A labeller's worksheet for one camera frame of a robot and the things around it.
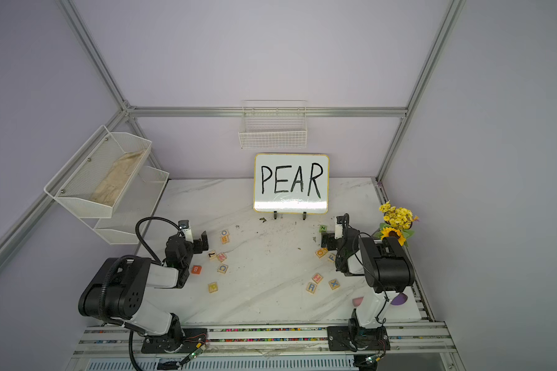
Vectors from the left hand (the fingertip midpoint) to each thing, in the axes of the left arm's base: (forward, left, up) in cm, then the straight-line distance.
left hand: (193, 235), depth 95 cm
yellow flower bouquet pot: (-5, -78, +18) cm, 80 cm away
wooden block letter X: (-19, -57, -3) cm, 60 cm away
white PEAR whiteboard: (+23, -42, +7) cm, 48 cm away
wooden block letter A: (-6, -53, -3) cm, 54 cm away
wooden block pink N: (-8, -12, -3) cm, 15 cm away
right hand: (+4, -58, -2) cm, 58 cm away
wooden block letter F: (-8, -58, -3) cm, 58 cm away
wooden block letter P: (-21, -12, -3) cm, 24 cm away
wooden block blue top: (+3, -12, -2) cm, 13 cm away
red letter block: (-14, -4, -2) cm, 14 cm away
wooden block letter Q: (-13, -14, -2) cm, 20 cm away
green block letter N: (+5, -55, -3) cm, 56 cm away
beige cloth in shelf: (+7, +20, +27) cm, 35 cm away
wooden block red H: (-17, -51, -3) cm, 54 cm away
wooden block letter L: (-7, -9, -3) cm, 12 cm away
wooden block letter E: (0, -13, -3) cm, 13 cm away
